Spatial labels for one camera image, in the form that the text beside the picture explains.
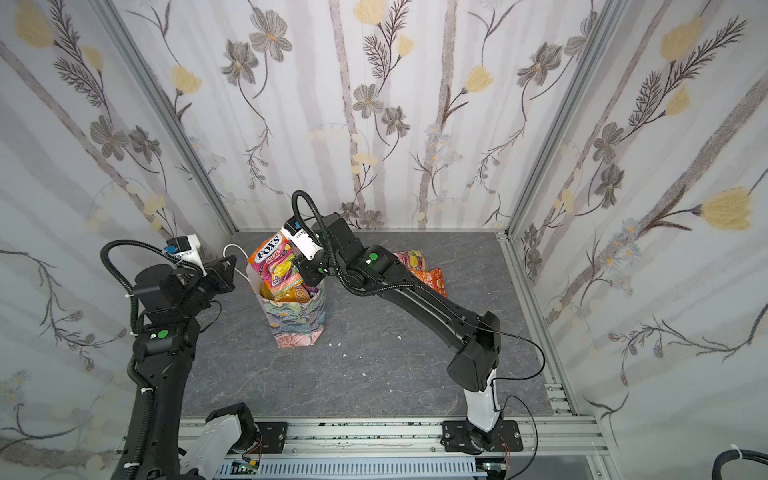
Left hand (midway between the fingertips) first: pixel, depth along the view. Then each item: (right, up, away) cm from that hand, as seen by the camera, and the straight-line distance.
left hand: (229, 248), depth 69 cm
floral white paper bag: (+12, -20, +11) cm, 26 cm away
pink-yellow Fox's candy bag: (+10, -4, +1) cm, 11 cm away
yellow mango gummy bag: (+12, -13, +15) cm, 23 cm away
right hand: (+15, -1, -3) cm, 15 cm away
